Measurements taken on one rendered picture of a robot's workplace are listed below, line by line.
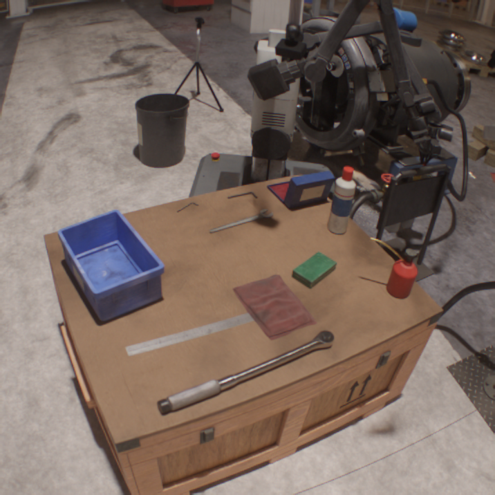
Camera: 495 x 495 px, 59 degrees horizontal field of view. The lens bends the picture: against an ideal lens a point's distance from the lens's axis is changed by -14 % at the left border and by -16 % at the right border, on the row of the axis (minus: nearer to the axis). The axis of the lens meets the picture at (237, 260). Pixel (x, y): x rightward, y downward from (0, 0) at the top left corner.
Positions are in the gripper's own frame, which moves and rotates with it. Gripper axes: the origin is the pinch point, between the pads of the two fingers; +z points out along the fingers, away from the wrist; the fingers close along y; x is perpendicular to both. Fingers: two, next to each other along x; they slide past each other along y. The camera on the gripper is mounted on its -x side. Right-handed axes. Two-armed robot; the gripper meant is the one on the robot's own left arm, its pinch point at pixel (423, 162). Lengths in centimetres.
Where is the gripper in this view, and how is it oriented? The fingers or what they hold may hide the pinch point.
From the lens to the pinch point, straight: 225.9
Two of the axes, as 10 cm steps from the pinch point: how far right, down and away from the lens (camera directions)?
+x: 0.2, -6.4, 7.7
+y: 10.0, 0.6, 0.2
